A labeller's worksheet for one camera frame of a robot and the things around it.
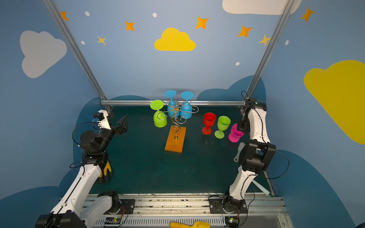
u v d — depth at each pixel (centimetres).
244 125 78
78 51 86
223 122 97
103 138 62
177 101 82
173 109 87
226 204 69
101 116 59
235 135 84
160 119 86
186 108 86
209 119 96
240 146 98
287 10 70
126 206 76
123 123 65
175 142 100
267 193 78
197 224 68
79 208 42
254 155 51
